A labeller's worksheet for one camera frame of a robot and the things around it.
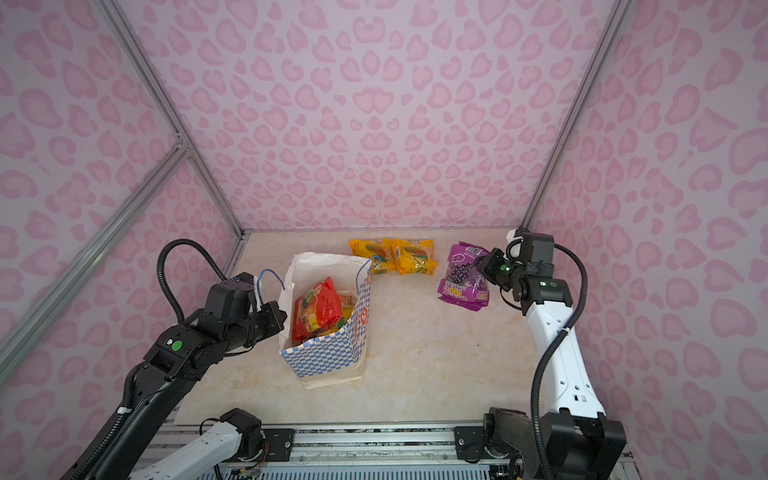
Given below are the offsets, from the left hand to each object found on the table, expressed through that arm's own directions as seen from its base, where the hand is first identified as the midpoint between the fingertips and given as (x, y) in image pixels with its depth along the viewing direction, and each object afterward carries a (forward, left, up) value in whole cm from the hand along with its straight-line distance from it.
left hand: (289, 309), depth 70 cm
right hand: (+12, -45, +4) cm, 47 cm away
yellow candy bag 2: (+30, -32, -18) cm, 48 cm away
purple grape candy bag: (+7, -42, -1) cm, 43 cm away
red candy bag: (+4, -4, -8) cm, 10 cm away
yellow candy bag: (+33, -20, -20) cm, 44 cm away
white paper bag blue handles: (-8, -11, -10) cm, 17 cm away
